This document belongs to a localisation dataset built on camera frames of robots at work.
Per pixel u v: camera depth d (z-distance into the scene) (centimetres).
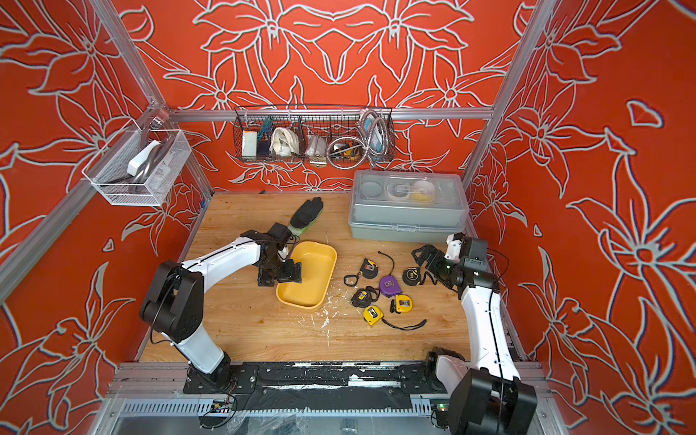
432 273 70
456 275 57
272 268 76
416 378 74
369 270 92
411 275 90
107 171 69
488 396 38
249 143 91
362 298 85
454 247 73
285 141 90
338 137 81
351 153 88
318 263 96
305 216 110
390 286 89
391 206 92
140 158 69
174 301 46
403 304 85
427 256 73
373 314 83
